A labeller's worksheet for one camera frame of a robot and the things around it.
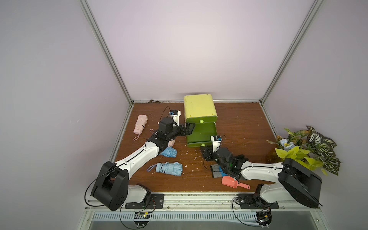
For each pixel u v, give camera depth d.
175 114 0.73
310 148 0.70
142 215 0.71
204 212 0.71
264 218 0.70
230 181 0.79
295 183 0.42
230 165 0.64
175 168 0.80
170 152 0.85
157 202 0.73
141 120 1.04
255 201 0.65
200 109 0.86
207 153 0.74
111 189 0.41
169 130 0.66
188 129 0.73
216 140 0.74
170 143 0.92
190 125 0.80
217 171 0.83
